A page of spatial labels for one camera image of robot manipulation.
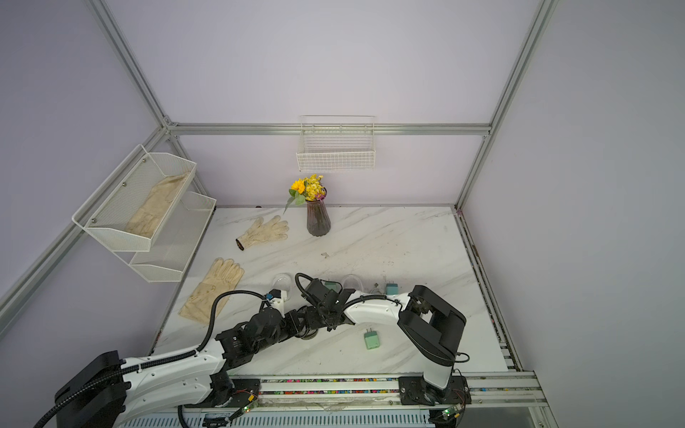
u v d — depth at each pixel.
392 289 0.93
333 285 0.68
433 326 0.46
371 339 0.82
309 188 0.93
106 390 0.41
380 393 0.75
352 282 0.95
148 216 0.77
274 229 1.13
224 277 0.97
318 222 1.05
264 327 0.62
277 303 0.77
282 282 0.96
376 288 0.94
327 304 0.66
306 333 0.80
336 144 0.95
